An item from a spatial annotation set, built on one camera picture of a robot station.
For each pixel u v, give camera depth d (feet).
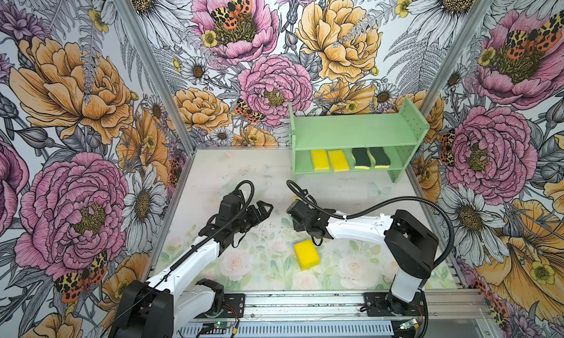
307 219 2.24
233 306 2.40
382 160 3.22
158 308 1.31
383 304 2.41
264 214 2.45
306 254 2.71
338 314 2.40
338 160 3.20
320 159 3.23
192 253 1.71
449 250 1.55
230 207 2.10
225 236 2.01
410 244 1.57
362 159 3.28
